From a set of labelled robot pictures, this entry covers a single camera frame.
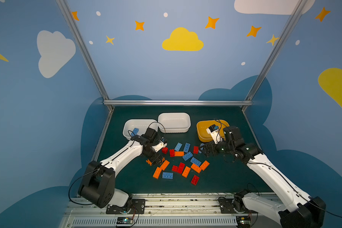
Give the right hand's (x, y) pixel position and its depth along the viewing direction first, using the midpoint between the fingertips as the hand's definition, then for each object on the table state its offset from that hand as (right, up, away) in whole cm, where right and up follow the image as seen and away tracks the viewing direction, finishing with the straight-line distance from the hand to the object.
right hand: (208, 143), depth 78 cm
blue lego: (-16, -6, +20) cm, 26 cm away
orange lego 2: (-5, -17, +10) cm, 21 cm away
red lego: (-20, -9, +15) cm, 27 cm away
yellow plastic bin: (+1, +9, +21) cm, 23 cm away
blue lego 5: (-23, -20, +6) cm, 31 cm away
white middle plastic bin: (-19, +11, +34) cm, 40 cm away
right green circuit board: (+17, -39, -6) cm, 43 cm away
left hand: (-30, -8, +8) cm, 32 cm away
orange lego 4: (-29, -19, +6) cm, 35 cm away
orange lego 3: (-11, -19, +8) cm, 24 cm away
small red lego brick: (-25, -7, +15) cm, 30 cm away
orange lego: (+1, -16, +10) cm, 19 cm away
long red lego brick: (-15, -17, +8) cm, 24 cm away
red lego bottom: (-7, -22, +4) cm, 24 cm away
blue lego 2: (-10, -6, +19) cm, 22 cm away
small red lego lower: (-18, -17, +8) cm, 26 cm away
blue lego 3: (-10, -11, +15) cm, 21 cm away
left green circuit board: (-44, -38, -7) cm, 59 cm away
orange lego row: (-15, -9, +16) cm, 24 cm away
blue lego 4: (-6, -14, +12) cm, 19 cm away
